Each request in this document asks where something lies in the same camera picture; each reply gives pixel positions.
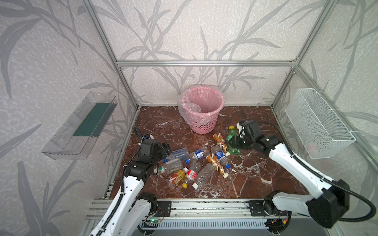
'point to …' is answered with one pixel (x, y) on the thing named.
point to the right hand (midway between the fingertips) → (231, 138)
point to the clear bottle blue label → (182, 154)
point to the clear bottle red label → (192, 172)
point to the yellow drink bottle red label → (173, 180)
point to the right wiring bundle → (279, 222)
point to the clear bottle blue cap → (198, 154)
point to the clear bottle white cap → (208, 169)
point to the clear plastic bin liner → (198, 103)
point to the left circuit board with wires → (156, 217)
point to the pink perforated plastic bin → (208, 127)
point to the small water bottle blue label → (221, 156)
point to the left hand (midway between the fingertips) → (167, 143)
